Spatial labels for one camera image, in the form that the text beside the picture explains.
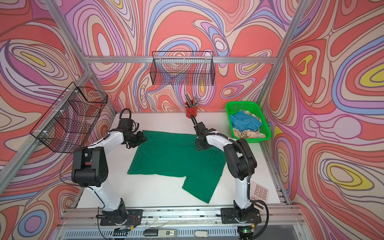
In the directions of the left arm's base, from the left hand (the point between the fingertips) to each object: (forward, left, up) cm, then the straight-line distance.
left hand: (146, 138), depth 97 cm
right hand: (-4, -39, -5) cm, 39 cm away
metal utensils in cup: (+31, -29, +3) cm, 43 cm away
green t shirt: (-9, -15, -5) cm, 18 cm away
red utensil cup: (+25, -28, +1) cm, 37 cm away
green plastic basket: (+33, -63, -3) cm, 72 cm away
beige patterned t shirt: (+5, -69, -2) cm, 69 cm away
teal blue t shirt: (+16, -66, -1) cm, 68 cm away
